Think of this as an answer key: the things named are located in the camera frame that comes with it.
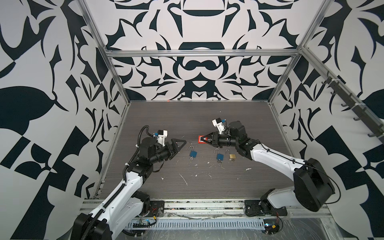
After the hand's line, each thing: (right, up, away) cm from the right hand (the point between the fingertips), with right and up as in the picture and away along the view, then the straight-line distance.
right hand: (202, 139), depth 76 cm
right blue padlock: (+11, -13, +16) cm, 23 cm away
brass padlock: (+19, -13, +15) cm, 27 cm away
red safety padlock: (0, -1, 0) cm, 1 cm away
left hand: (-9, -1, -1) cm, 9 cm away
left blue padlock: (-5, -12, +18) cm, 22 cm away
